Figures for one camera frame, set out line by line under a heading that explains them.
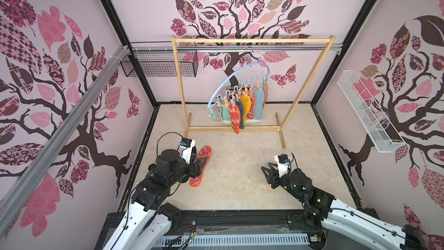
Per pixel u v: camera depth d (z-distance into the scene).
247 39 0.90
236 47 0.92
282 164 0.66
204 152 0.95
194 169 0.61
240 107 0.80
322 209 0.56
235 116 0.82
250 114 0.97
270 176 0.71
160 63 0.67
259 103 0.91
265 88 0.92
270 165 0.77
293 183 0.60
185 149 0.58
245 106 0.84
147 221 0.47
